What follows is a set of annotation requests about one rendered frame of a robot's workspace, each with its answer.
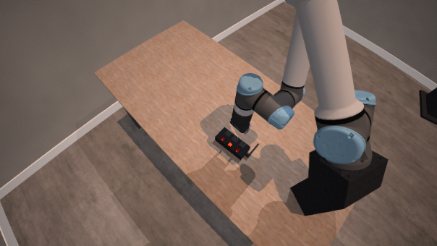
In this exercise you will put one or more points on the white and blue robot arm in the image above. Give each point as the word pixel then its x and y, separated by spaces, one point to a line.
pixel 342 134

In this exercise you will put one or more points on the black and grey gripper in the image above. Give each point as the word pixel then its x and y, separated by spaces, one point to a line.
pixel 240 119

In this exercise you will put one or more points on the black power strip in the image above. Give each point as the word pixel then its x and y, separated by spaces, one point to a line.
pixel 233 144

